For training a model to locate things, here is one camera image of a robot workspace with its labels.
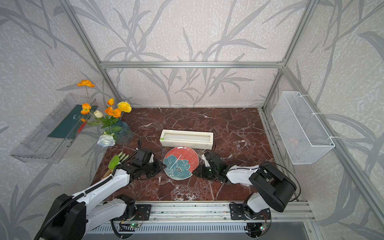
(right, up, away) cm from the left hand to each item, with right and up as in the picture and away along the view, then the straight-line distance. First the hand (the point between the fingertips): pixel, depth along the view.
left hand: (166, 167), depth 85 cm
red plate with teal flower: (+7, +1, +6) cm, 9 cm away
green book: (-42, +25, -15) cm, 51 cm away
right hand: (+16, -3, 0) cm, 16 cm away
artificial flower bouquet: (-32, +26, -2) cm, 41 cm away
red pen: (-36, +24, -15) cm, 46 cm away
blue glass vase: (-30, +16, +13) cm, 37 cm away
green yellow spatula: (-34, 0, +4) cm, 34 cm away
